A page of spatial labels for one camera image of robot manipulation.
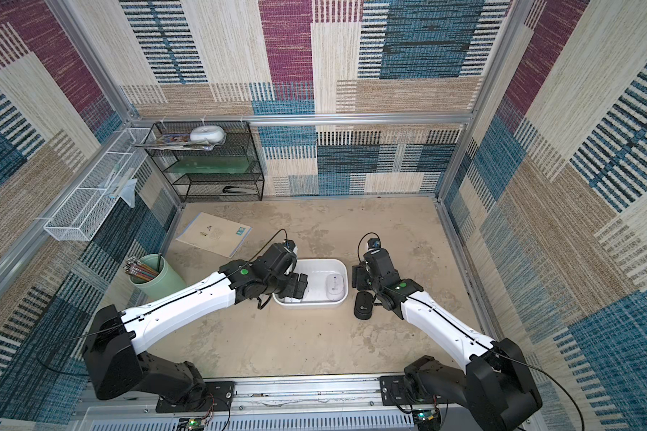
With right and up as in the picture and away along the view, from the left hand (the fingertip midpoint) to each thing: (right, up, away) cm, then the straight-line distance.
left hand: (295, 279), depth 81 cm
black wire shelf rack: (-37, +41, +27) cm, 61 cm away
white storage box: (+6, 0, +15) cm, 16 cm away
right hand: (+21, +3, +5) cm, 22 cm away
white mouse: (+12, -4, +10) cm, 16 cm away
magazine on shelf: (-41, +44, +11) cm, 61 cm away
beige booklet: (-35, +12, +27) cm, 46 cm away
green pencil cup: (-39, -1, +1) cm, 39 cm away
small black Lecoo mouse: (+21, -10, +6) cm, 24 cm away
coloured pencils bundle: (-46, +4, -2) cm, 46 cm away
